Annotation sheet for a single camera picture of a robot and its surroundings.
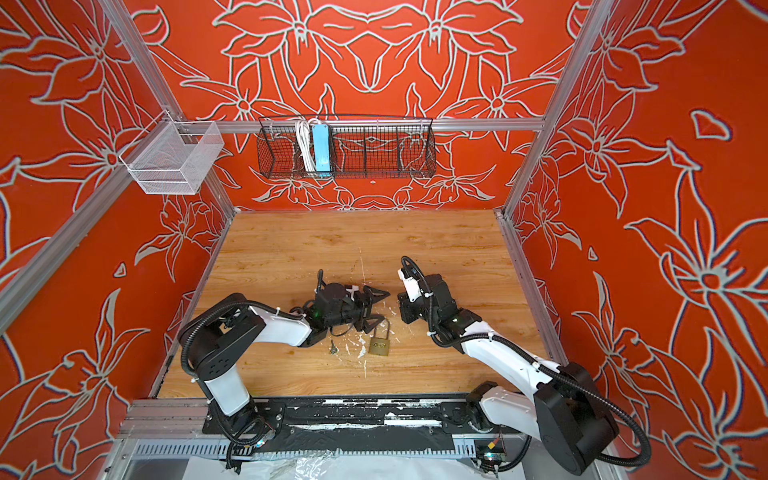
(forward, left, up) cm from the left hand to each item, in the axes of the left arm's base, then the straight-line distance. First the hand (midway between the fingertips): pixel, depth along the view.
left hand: (391, 303), depth 82 cm
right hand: (+2, -1, +1) cm, 3 cm away
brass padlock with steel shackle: (-9, +2, -9) cm, 13 cm away
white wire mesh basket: (+36, +71, +22) cm, 82 cm away
